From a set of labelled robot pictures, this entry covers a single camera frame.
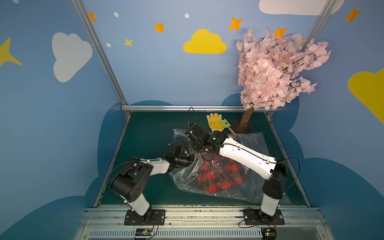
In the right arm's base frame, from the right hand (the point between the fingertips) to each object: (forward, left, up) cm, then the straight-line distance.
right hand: (192, 144), depth 79 cm
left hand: (-6, -8, -9) cm, 13 cm away
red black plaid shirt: (-10, -15, -10) cm, 21 cm away
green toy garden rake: (+33, -24, -21) cm, 46 cm away
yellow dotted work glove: (+37, -14, -22) cm, 45 cm away
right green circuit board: (-35, -40, -23) cm, 58 cm away
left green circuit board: (-38, +21, -21) cm, 49 cm away
